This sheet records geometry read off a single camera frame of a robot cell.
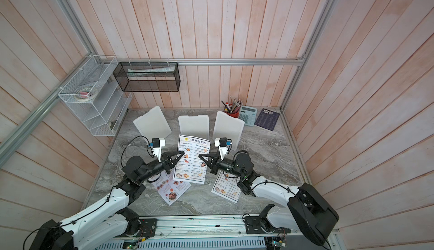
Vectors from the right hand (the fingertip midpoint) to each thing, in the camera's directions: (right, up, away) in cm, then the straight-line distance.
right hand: (200, 156), depth 72 cm
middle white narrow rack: (-5, +13, +20) cm, 24 cm away
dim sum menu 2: (+12, -18, +14) cm, 26 cm away
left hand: (-7, 0, +1) cm, 7 cm away
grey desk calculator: (+30, +20, +43) cm, 56 cm away
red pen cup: (+18, +23, +32) cm, 44 cm away
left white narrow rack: (-28, +14, +21) cm, 37 cm away
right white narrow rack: (+13, +13, +19) cm, 26 cm away
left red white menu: (-16, -19, +12) cm, 28 cm away
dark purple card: (+43, +18, +43) cm, 63 cm away
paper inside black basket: (-30, +43, +19) cm, 55 cm away
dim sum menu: (-4, -5, 0) cm, 6 cm away
